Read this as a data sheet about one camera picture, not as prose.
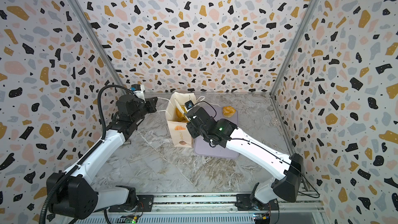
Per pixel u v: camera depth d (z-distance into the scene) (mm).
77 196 390
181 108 704
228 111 1063
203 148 926
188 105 604
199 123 516
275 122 1061
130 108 592
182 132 811
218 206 734
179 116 903
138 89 682
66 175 398
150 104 688
